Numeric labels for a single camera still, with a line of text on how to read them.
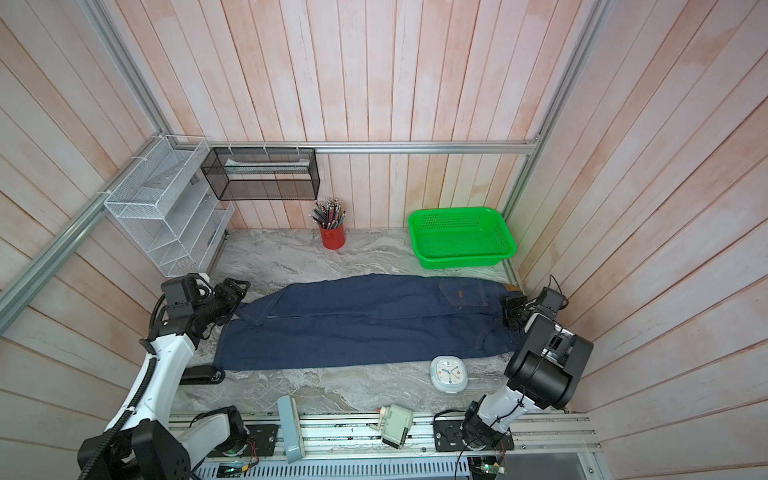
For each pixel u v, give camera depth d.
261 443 0.73
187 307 0.60
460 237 1.18
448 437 0.73
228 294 0.72
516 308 0.81
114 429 0.39
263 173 1.05
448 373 0.82
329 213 1.04
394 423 0.72
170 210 0.77
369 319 0.95
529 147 0.95
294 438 0.71
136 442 0.38
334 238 1.12
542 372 0.46
